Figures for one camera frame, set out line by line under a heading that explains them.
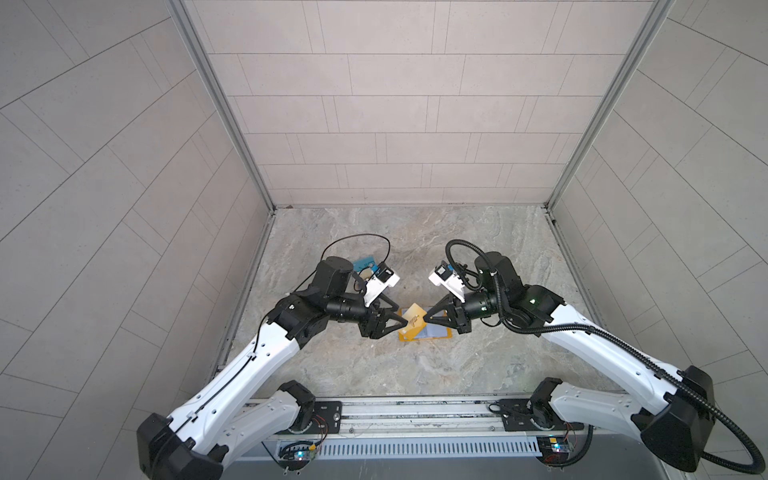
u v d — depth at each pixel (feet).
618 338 1.46
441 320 2.09
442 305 2.08
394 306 2.18
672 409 1.23
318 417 2.29
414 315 2.14
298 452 2.13
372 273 1.90
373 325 1.87
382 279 1.91
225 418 1.29
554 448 2.23
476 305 1.95
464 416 2.37
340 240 1.69
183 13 2.33
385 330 1.93
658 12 2.33
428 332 2.76
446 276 1.97
